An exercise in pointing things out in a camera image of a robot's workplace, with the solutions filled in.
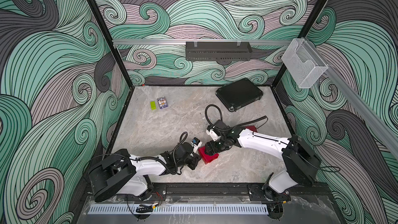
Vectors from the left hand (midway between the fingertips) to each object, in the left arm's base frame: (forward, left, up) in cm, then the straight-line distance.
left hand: (201, 156), depth 83 cm
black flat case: (+46, -29, +1) cm, 54 cm away
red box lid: (-2, -3, +3) cm, 4 cm away
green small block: (+36, +33, -1) cm, 49 cm away
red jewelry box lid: (+18, -33, -1) cm, 37 cm away
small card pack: (+38, +27, 0) cm, 47 cm away
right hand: (+2, -4, +2) cm, 5 cm away
